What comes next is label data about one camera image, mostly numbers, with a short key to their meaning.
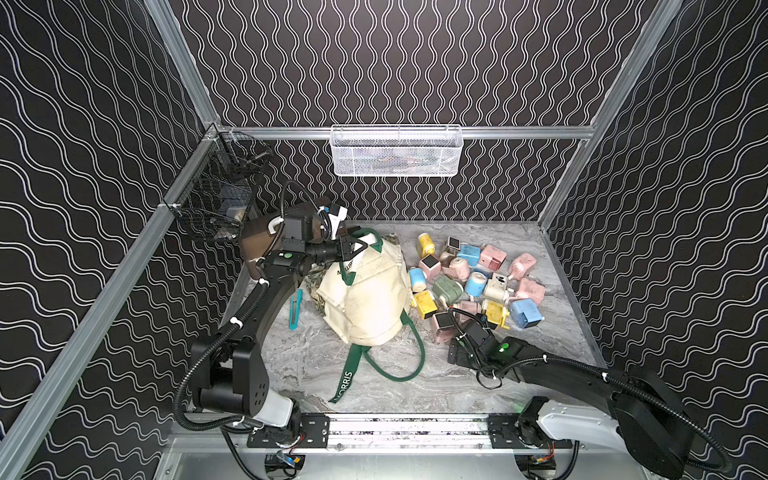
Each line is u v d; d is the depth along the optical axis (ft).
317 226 2.25
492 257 3.39
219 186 3.20
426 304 3.06
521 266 3.28
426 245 3.41
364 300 3.25
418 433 2.50
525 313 2.96
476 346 2.17
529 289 3.14
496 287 3.20
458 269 3.20
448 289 3.12
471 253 3.42
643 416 1.38
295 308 3.13
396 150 4.26
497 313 2.97
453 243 3.40
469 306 3.03
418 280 3.10
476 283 3.12
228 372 1.39
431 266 3.21
